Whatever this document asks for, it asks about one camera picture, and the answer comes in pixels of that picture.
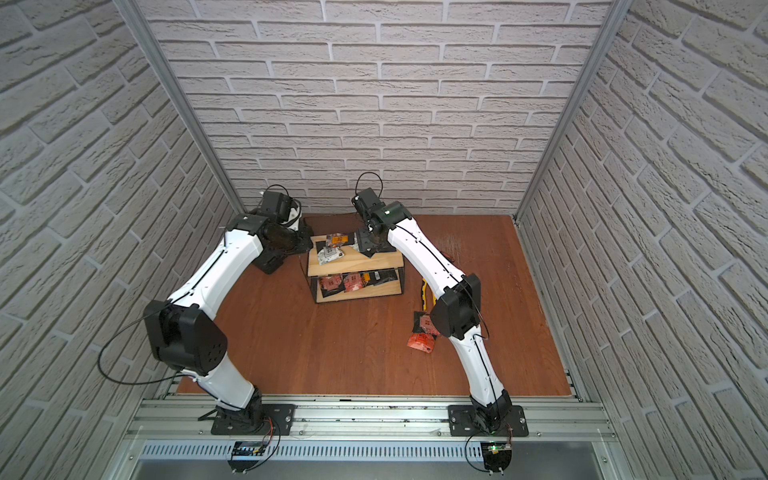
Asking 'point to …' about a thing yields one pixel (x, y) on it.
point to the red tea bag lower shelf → (331, 284)
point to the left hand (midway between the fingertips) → (313, 238)
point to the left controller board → (244, 455)
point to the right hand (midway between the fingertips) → (379, 238)
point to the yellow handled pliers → (429, 299)
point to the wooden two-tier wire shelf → (337, 270)
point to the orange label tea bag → (340, 239)
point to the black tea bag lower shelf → (378, 277)
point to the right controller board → (497, 456)
